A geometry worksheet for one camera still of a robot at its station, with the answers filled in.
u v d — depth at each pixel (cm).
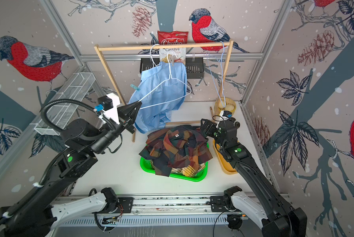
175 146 78
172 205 75
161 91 80
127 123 43
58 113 74
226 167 81
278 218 38
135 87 65
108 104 38
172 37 84
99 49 62
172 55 86
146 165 83
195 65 95
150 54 93
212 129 66
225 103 115
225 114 65
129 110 46
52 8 72
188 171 77
